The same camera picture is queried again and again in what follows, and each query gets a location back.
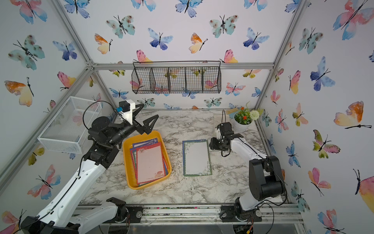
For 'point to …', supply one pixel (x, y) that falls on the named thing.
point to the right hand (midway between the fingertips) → (214, 143)
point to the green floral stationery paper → (196, 161)
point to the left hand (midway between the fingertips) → (149, 109)
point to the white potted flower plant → (243, 117)
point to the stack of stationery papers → (133, 154)
